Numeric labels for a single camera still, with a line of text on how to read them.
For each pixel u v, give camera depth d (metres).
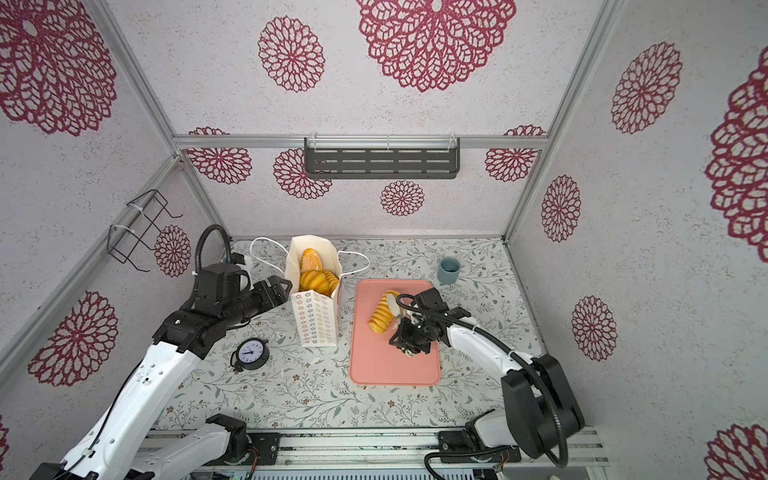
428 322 0.65
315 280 0.83
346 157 0.95
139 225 0.79
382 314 0.91
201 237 0.53
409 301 0.82
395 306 0.90
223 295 0.54
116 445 0.38
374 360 0.86
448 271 1.03
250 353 0.88
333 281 0.88
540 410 0.42
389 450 0.76
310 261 0.87
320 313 0.79
